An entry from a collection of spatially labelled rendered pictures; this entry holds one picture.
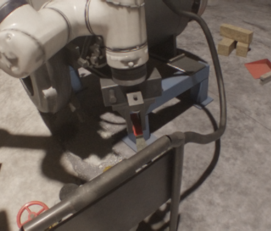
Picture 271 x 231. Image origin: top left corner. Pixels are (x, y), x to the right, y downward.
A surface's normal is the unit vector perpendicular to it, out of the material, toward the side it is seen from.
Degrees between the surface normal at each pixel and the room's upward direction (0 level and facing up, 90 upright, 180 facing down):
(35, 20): 53
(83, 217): 90
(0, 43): 89
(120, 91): 90
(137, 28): 90
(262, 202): 0
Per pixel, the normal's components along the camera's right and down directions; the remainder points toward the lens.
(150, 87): 0.18, 0.61
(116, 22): -0.15, 0.62
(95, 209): 0.63, 0.44
